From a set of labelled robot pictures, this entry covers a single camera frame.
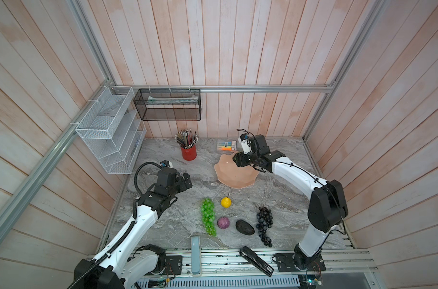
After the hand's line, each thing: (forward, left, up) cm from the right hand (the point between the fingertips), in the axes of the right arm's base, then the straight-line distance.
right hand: (238, 155), depth 91 cm
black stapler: (-45, -6, -12) cm, 47 cm away
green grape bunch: (-24, +15, -11) cm, 30 cm away
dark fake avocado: (-32, -2, -12) cm, 35 cm away
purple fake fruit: (-30, +8, -12) cm, 34 cm away
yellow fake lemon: (-20, +6, -13) cm, 25 cm away
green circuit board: (-51, -28, -17) cm, 60 cm away
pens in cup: (+13, +29, -1) cm, 32 cm away
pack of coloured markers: (+20, +3, -14) cm, 25 cm away
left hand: (-16, +27, 0) cm, 32 cm away
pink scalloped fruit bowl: (-3, +3, -15) cm, 15 cm away
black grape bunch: (-28, -12, -12) cm, 32 cm away
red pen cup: (+9, +28, -10) cm, 31 cm away
